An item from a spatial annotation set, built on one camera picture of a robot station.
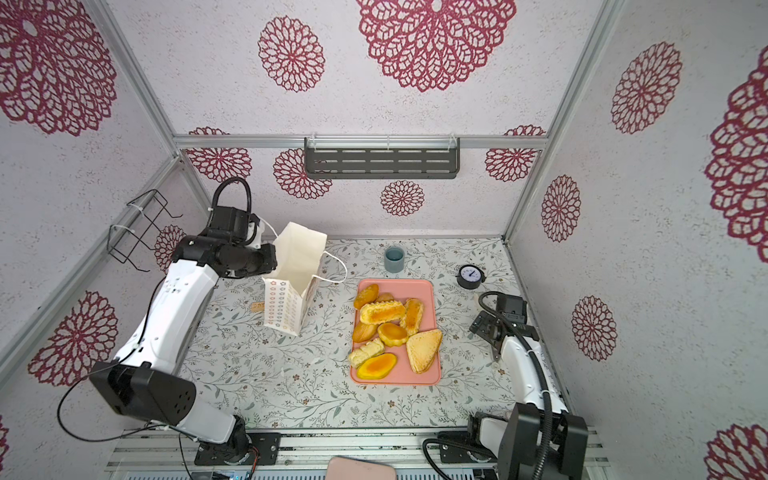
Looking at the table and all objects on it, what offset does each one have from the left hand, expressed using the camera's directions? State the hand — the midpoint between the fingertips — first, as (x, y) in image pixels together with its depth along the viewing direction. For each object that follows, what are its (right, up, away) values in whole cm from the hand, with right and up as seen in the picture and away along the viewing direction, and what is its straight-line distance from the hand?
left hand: (276, 270), depth 79 cm
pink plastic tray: (+42, -7, +28) cm, 51 cm away
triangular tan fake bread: (+40, -23, +8) cm, 47 cm away
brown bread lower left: (+22, -19, +11) cm, 31 cm away
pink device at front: (+19, -46, -9) cm, 51 cm away
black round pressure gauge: (+59, -3, +27) cm, 66 cm away
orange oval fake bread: (+26, -27, +6) cm, 38 cm away
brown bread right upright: (+38, -15, +15) cm, 43 cm away
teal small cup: (+32, +4, +28) cm, 43 cm away
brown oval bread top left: (+23, -8, +19) cm, 31 cm away
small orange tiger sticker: (-14, -12, +21) cm, 28 cm away
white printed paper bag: (+5, -6, -3) cm, 8 cm away
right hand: (+61, -17, +7) cm, 63 cm away
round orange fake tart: (+31, -19, +9) cm, 37 cm away
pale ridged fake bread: (+25, -23, +7) cm, 34 cm away
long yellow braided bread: (+28, -13, +10) cm, 32 cm away
